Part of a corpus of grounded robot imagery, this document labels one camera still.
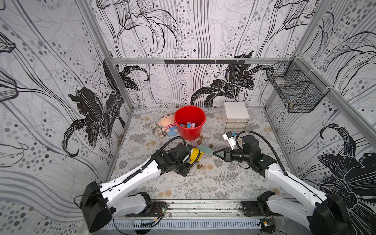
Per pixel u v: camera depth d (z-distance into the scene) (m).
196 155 0.83
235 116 0.96
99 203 0.38
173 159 0.56
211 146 0.96
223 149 0.70
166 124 1.00
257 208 0.71
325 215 0.38
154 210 0.73
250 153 0.60
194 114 0.92
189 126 0.84
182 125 0.89
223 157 0.70
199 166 0.88
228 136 0.70
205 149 0.76
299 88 0.88
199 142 0.98
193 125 0.84
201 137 1.01
